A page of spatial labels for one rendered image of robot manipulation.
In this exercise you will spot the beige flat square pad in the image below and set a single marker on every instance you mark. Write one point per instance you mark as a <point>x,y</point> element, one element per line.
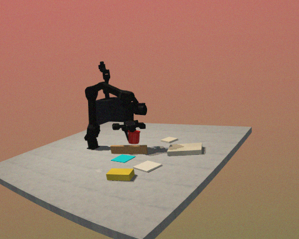
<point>147,166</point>

